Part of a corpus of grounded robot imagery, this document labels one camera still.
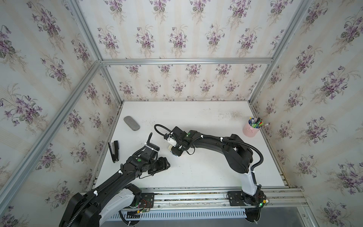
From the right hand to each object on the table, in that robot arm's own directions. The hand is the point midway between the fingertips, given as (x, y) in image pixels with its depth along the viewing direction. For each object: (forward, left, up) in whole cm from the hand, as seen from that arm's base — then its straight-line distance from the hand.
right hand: (178, 152), depth 91 cm
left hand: (-11, +6, +5) cm, 14 cm away
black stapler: (+1, +42, +3) cm, 42 cm away
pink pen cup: (+13, -48, +7) cm, 50 cm away
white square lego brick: (0, +5, +7) cm, 8 cm away
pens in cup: (+14, -51, +14) cm, 55 cm away
